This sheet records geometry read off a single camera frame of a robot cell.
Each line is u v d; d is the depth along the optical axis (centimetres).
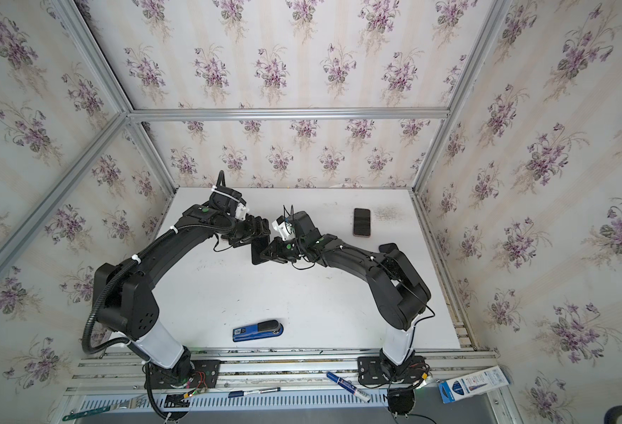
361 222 109
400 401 71
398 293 47
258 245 91
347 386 70
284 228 80
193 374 72
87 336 38
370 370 73
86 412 67
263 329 78
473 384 71
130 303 44
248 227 76
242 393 70
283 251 76
